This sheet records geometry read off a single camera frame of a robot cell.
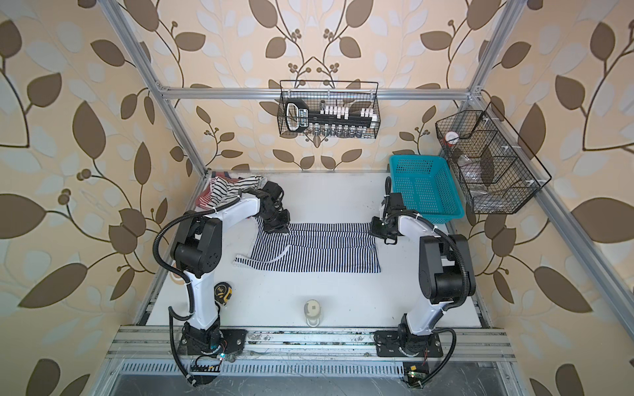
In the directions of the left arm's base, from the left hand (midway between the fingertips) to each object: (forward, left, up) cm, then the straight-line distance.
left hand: (286, 226), depth 96 cm
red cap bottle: (+19, -59, +29) cm, 69 cm away
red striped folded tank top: (+15, +37, 0) cm, 40 cm away
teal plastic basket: (+26, -63, -4) cm, 68 cm away
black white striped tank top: (+19, +30, -1) cm, 35 cm away
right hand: (-1, -35, -1) cm, 35 cm away
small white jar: (-33, -12, +5) cm, 35 cm away
